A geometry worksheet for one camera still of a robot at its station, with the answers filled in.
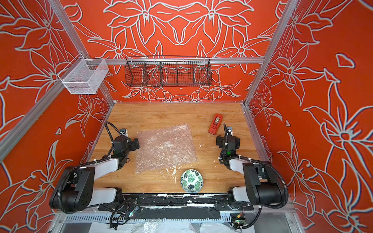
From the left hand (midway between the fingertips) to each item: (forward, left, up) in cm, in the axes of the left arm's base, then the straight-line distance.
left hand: (130, 138), depth 93 cm
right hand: (+5, -64, +2) cm, 64 cm away
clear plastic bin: (+27, +31, +28) cm, 50 cm away
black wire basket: (+42, -19, +24) cm, 52 cm away
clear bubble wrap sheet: (-3, -23, -4) cm, 24 cm away
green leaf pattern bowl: (-22, -41, -5) cm, 47 cm away
